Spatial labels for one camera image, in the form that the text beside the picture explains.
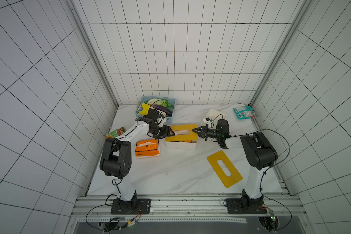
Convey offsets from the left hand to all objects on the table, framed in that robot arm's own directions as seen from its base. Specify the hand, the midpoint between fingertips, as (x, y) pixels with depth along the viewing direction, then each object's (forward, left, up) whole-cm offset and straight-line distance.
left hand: (167, 137), depth 90 cm
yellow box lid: (0, -15, +1) cm, 15 cm away
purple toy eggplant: (+27, +5, -3) cm, 28 cm away
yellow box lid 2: (-23, -35, -9) cm, 43 cm away
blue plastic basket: (+39, +21, -4) cm, 44 cm away
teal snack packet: (+26, -60, -5) cm, 66 cm away
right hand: (+2, -13, +3) cm, 13 cm away
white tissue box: (-3, -8, -5) cm, 10 cm away
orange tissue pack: (-7, +13, -2) cm, 14 cm away
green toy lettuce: (+38, +10, -6) cm, 40 cm away
